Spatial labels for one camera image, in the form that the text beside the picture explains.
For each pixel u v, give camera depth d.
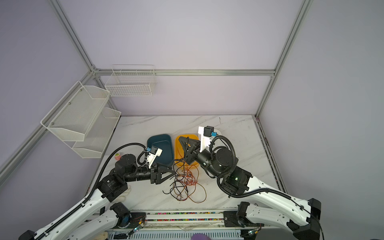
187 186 0.85
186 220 0.75
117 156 0.92
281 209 0.42
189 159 0.49
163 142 1.02
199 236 0.71
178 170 0.73
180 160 0.60
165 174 0.67
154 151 0.61
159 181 0.58
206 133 0.49
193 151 0.49
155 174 0.58
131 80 0.95
